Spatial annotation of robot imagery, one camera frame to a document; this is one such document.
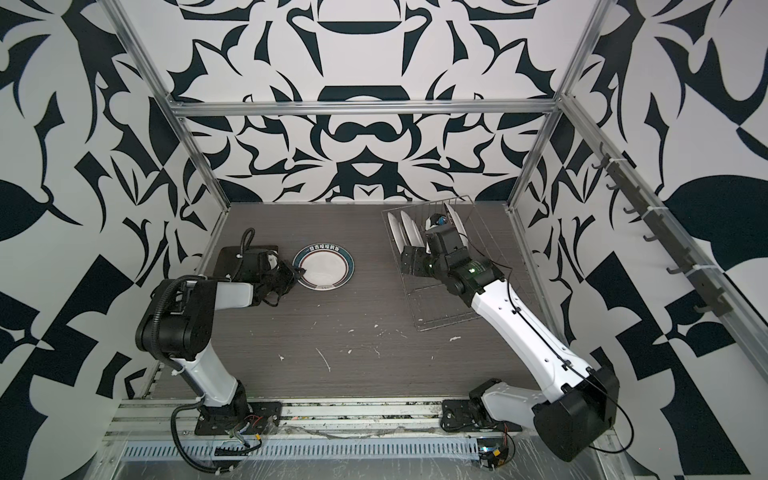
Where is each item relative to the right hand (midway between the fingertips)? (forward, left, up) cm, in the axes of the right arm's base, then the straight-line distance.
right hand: (418, 253), depth 77 cm
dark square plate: (0, +46, -2) cm, 46 cm away
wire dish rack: (-2, -5, -23) cm, 24 cm away
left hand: (+10, +34, -18) cm, 40 cm away
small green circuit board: (-40, -16, -25) cm, 49 cm away
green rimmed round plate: (+12, +28, -23) cm, 38 cm away
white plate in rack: (+14, +5, -8) cm, 16 cm away
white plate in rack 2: (+15, 0, -9) cm, 18 cm away
